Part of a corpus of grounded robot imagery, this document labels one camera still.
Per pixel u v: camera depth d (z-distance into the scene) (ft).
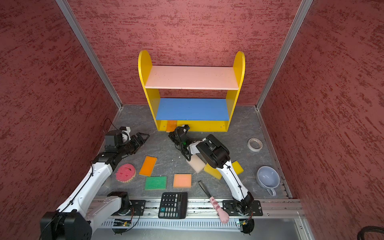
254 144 3.22
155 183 2.65
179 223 2.54
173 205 2.40
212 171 2.80
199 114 3.09
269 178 2.74
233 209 2.43
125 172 2.72
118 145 2.06
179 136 2.66
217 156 2.01
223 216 2.33
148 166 2.87
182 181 2.61
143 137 2.47
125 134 2.15
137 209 2.32
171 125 3.49
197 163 2.89
